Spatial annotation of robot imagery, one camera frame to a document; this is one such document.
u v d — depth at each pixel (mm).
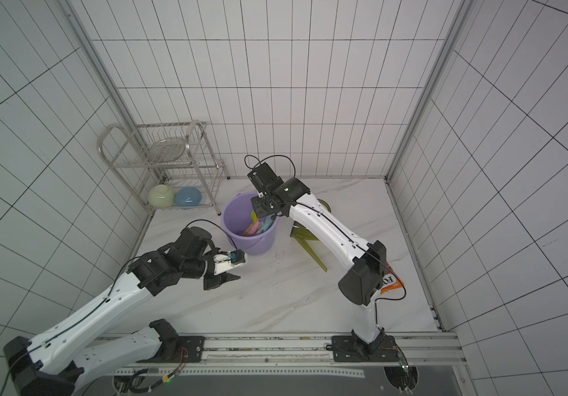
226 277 634
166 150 944
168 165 1148
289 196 526
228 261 599
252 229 880
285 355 727
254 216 822
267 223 838
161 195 1004
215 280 614
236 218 918
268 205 558
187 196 1037
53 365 384
